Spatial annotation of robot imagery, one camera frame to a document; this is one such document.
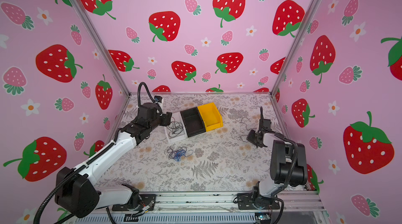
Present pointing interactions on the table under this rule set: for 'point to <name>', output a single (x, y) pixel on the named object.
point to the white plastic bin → (182, 136)
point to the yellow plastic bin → (212, 118)
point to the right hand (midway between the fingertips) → (250, 137)
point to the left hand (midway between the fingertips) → (166, 111)
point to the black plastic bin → (192, 121)
